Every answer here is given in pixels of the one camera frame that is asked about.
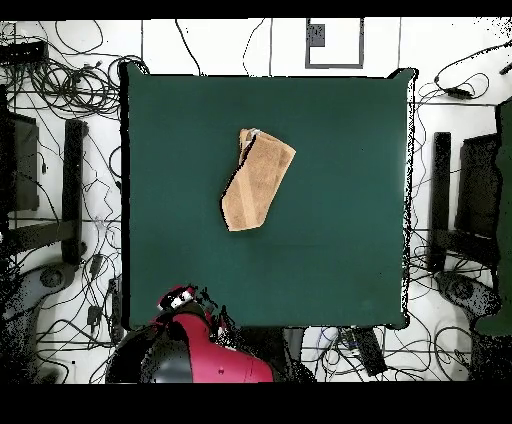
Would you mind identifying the grey caster leg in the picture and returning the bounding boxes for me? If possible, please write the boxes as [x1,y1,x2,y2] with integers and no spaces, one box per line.
[15,261,79,317]
[435,270,503,321]

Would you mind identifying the black box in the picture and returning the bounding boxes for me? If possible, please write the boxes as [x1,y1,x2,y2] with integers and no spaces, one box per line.
[0,39,50,66]

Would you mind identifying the grey square plate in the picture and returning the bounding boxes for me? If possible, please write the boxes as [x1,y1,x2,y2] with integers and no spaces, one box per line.
[306,23,326,48]

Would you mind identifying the dark green table cloth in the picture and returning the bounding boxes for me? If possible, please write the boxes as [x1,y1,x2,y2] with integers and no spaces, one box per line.
[119,61,420,332]

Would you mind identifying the dark grey floor frame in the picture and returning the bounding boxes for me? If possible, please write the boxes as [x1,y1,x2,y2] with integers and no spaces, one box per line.
[304,17,366,70]

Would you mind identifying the tan terry towel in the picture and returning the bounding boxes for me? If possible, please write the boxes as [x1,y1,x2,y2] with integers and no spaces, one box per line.
[220,127,298,233]

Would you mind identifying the black power adapter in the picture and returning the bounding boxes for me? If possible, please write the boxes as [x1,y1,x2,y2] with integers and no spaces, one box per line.
[442,85,476,101]

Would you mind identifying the black flat panel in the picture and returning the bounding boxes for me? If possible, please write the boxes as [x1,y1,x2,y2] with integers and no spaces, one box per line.
[454,133,502,241]
[0,111,41,213]

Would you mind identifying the black power strip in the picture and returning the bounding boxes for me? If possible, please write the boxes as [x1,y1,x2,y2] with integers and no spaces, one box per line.
[350,327,389,378]

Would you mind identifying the black stand frame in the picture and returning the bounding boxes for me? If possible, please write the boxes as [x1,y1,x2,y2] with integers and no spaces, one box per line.
[7,118,88,266]
[426,131,497,274]

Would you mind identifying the green hanging cloth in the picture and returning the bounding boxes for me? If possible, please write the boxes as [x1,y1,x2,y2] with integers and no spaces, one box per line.
[474,98,512,338]

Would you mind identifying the tangled black cables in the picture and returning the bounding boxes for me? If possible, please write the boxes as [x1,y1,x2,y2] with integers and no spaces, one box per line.
[0,19,151,121]

